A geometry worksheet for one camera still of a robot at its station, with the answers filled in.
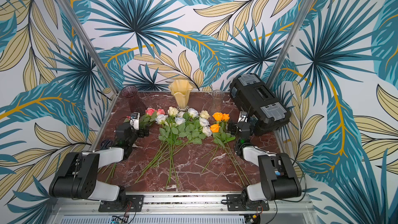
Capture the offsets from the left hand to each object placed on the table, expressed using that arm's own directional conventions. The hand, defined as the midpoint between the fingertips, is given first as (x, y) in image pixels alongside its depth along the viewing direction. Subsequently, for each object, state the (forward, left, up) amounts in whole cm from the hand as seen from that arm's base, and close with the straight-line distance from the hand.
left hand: (141, 123), depth 92 cm
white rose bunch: (-1, -21, -4) cm, 22 cm away
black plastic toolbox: (+3, -73, +9) cm, 73 cm away
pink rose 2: (+12, -9, -5) cm, 16 cm away
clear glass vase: (+33, -48, -10) cm, 59 cm away
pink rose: (+10, -2, -6) cm, 12 cm away
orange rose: (+8, -46, -2) cm, 47 cm away
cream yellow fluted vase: (+21, -22, +9) cm, 32 cm away
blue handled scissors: (-10, +21, -8) cm, 25 cm away
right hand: (+2, -59, +2) cm, 59 cm away
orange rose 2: (+9, -51, -4) cm, 52 cm away
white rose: (+5, -10, -3) cm, 12 cm away
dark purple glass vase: (+16, +8, +9) cm, 20 cm away
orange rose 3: (-5, -47, -6) cm, 47 cm away
